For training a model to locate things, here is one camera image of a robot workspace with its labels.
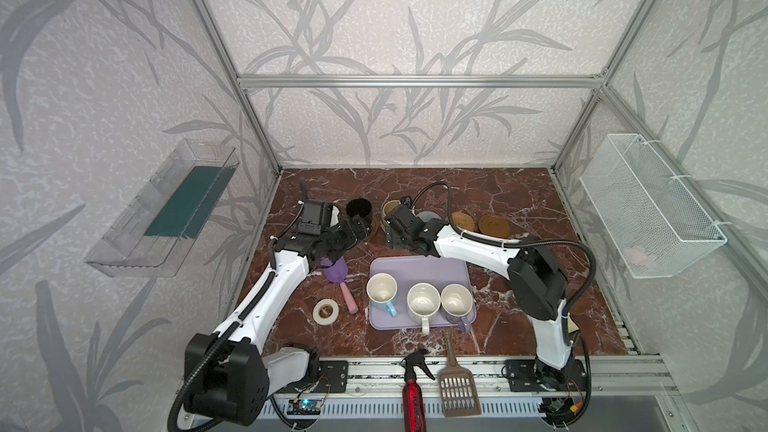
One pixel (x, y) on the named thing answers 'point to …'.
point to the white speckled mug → (423, 302)
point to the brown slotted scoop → (457, 388)
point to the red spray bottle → (413, 415)
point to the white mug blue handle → (382, 288)
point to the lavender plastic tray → (409, 271)
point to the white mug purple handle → (456, 301)
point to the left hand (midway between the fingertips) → (368, 227)
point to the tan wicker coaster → (463, 221)
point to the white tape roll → (325, 320)
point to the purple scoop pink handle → (336, 270)
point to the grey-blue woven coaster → (428, 215)
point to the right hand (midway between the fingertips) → (400, 224)
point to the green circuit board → (304, 407)
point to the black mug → (358, 206)
